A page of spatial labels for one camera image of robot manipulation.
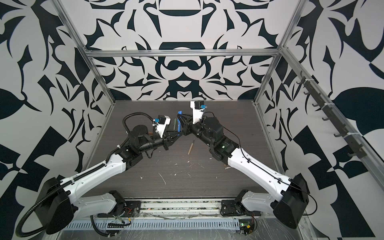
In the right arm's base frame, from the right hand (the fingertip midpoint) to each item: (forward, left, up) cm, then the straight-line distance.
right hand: (178, 115), depth 65 cm
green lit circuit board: (-37, -30, -38) cm, 61 cm away
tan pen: (+3, -4, -35) cm, 36 cm away
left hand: (-2, -1, -8) cm, 8 cm away
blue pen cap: (-2, 0, -3) cm, 4 cm away
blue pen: (-2, 0, -6) cm, 7 cm away
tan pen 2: (-21, -17, -2) cm, 28 cm away
